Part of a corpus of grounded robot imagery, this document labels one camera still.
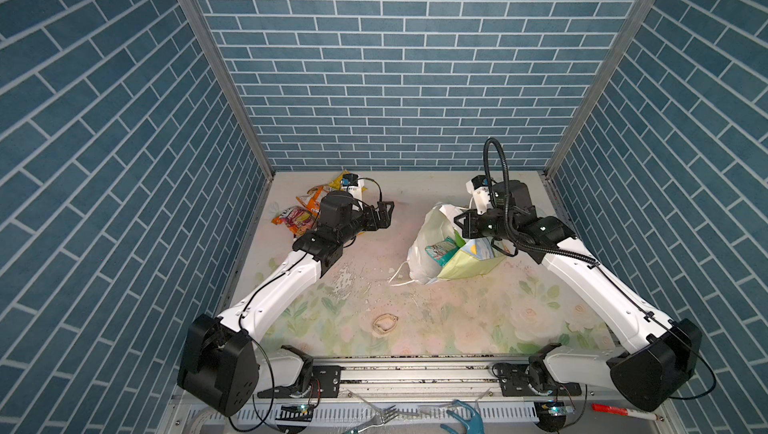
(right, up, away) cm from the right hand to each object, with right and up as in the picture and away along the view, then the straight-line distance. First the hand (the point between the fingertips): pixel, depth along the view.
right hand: (452, 215), depth 77 cm
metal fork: (-17, -47, -8) cm, 50 cm away
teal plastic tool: (+3, -47, -9) cm, 48 cm away
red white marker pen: (+39, -46, -7) cm, 61 cm away
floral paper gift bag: (+5, -10, -3) cm, 11 cm away
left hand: (-19, +3, +3) cm, 19 cm away
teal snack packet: (-1, -12, +12) cm, 17 cm away
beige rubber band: (-19, -32, +4) cm, 37 cm away
